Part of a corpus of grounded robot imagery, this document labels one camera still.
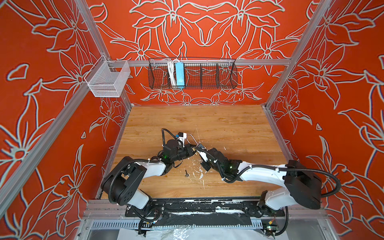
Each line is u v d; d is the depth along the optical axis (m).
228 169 0.61
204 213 0.73
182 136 0.81
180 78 0.91
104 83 0.88
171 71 0.88
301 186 0.42
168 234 0.67
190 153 0.74
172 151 0.67
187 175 0.85
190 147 0.77
